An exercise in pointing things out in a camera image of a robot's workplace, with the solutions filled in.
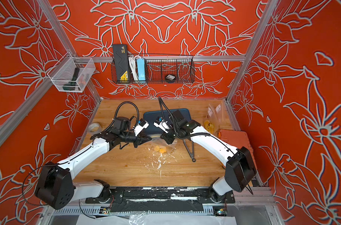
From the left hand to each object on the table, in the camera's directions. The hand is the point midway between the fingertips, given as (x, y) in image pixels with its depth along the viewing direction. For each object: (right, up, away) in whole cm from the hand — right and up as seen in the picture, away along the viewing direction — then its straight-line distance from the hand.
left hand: (150, 137), depth 79 cm
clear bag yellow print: (+38, +9, +6) cm, 40 cm away
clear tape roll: (-44, +3, +22) cm, 50 cm away
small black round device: (+12, +38, +17) cm, 43 cm away
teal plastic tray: (+1, +12, -8) cm, 15 cm away
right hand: (+5, +1, -1) cm, 5 cm away
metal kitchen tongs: (+25, -13, +8) cm, 29 cm away
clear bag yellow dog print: (+47, +17, +18) cm, 53 cm away
